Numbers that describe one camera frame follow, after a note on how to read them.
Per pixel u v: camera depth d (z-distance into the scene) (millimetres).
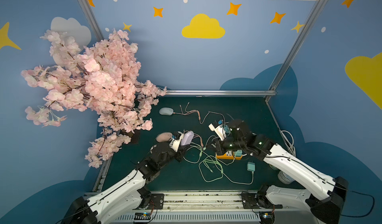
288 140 1013
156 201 746
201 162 879
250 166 847
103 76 439
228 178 819
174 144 675
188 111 1111
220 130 634
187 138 718
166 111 1107
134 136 984
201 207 735
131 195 603
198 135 986
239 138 539
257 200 657
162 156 593
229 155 883
